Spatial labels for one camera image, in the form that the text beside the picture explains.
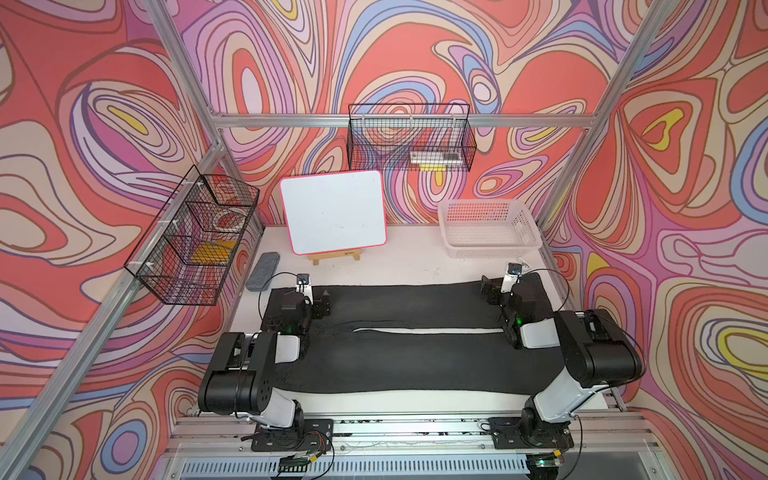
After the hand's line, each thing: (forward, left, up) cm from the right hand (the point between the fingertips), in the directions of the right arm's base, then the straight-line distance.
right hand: (499, 283), depth 96 cm
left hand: (-2, +61, +2) cm, 61 cm away
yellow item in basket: (-6, +79, +27) cm, 84 cm away
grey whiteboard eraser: (+11, +80, -1) cm, 80 cm away
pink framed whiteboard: (+24, +54, +12) cm, 61 cm away
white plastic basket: (+27, -4, -2) cm, 27 cm away
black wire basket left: (-5, +87, +25) cm, 91 cm away
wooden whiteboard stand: (+15, +49, 0) cm, 51 cm away
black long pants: (-15, +31, -6) cm, 35 cm away
